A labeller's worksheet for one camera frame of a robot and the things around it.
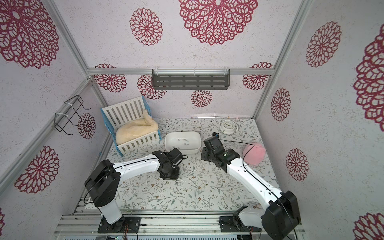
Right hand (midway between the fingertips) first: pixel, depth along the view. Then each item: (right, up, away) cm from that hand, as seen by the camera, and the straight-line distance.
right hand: (208, 154), depth 82 cm
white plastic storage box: (-11, +5, +24) cm, 27 cm away
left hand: (-19, -14, +4) cm, 24 cm away
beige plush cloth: (-47, +15, +20) cm, 53 cm away
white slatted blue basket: (-62, +25, +24) cm, 71 cm away
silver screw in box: (-15, +7, +27) cm, 32 cm away
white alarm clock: (+18, +16, +28) cm, 37 cm away
